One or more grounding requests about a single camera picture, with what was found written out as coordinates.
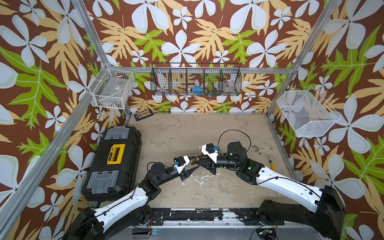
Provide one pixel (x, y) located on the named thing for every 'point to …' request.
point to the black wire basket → (196, 79)
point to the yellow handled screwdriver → (272, 165)
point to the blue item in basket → (197, 90)
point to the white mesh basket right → (309, 114)
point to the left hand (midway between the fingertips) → (195, 159)
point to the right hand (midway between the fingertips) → (195, 159)
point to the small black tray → (143, 114)
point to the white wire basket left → (111, 88)
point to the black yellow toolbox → (114, 168)
